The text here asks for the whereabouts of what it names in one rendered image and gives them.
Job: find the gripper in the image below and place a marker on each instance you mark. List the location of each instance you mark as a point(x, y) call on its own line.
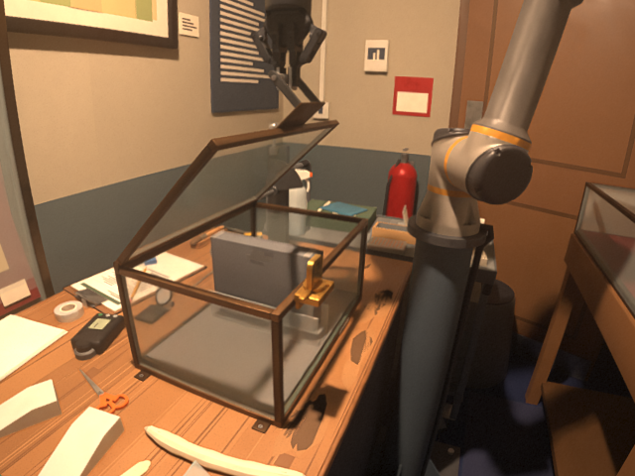
point(288, 25)

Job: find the glass lid with brown frame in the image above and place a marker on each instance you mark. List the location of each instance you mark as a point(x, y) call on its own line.
point(208, 193)

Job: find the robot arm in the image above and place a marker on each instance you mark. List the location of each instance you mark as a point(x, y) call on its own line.
point(501, 99)

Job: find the brown trough tray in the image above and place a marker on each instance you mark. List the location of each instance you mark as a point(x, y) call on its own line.
point(392, 240)

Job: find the grey boxed volume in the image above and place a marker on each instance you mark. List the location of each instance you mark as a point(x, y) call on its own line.
point(253, 270)

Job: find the brass turnbutton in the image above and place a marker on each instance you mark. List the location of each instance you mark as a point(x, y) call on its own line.
point(311, 290)

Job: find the grey cradle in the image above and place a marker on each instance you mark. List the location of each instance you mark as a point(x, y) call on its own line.
point(310, 320)

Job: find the glass display case body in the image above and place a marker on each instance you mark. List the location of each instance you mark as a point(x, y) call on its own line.
point(208, 357)

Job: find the brown table with glass case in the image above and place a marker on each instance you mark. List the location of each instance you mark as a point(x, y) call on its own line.
point(595, 297)

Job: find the blue notice board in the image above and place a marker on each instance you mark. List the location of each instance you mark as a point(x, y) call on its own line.
point(238, 94)

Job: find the white spray bottle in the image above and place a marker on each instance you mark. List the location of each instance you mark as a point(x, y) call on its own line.
point(299, 213)

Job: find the teal cloth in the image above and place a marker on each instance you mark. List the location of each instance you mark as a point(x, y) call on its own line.
point(346, 208)

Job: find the green flat box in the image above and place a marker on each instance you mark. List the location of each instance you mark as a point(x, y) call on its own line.
point(342, 221)

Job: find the red fire extinguisher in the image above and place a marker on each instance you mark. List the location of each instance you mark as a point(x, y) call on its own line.
point(402, 191)

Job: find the dark framed picture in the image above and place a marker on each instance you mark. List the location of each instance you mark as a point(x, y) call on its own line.
point(89, 20)

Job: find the black magnifier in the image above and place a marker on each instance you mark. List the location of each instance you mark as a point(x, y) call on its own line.
point(158, 310)

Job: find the brown panelled door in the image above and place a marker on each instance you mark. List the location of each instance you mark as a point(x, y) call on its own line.
point(570, 163)

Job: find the grey tape roll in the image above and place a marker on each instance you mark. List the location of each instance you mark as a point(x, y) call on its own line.
point(68, 311)

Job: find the dark round bin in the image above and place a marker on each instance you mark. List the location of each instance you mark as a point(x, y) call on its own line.
point(498, 337)

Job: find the white paper sheet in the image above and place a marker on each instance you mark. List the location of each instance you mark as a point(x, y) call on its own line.
point(25, 342)

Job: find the cream snake weight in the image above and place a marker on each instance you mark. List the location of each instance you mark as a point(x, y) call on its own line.
point(136, 468)
point(198, 448)

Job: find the white foam wedge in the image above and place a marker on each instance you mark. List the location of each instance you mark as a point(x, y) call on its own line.
point(27, 409)
point(79, 443)

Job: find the white and blue wall sign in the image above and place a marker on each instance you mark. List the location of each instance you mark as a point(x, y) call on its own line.
point(376, 56)

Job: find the small white wall label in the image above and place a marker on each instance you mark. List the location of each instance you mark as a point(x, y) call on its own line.
point(189, 25)

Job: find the red wall sign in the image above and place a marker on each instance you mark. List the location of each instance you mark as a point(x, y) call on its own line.
point(413, 96)

